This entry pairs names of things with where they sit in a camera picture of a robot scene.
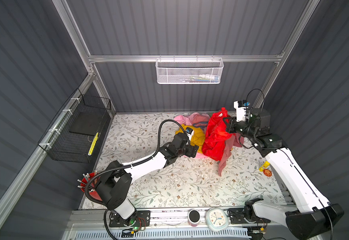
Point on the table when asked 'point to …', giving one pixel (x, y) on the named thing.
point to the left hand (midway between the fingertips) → (193, 144)
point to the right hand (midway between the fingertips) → (225, 119)
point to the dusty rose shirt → (237, 139)
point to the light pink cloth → (199, 120)
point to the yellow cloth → (198, 138)
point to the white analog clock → (217, 219)
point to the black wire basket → (74, 134)
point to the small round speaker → (194, 217)
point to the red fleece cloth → (218, 130)
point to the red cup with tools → (86, 177)
